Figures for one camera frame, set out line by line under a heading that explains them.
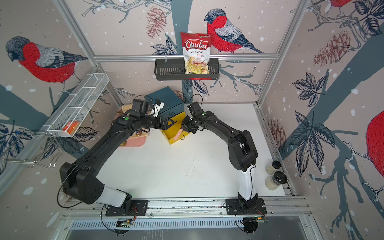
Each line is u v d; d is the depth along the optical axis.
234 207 0.73
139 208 0.73
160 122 0.69
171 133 1.01
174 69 0.95
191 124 0.78
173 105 0.91
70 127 0.65
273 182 0.73
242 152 0.52
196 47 0.82
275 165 0.78
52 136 0.60
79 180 0.40
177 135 0.86
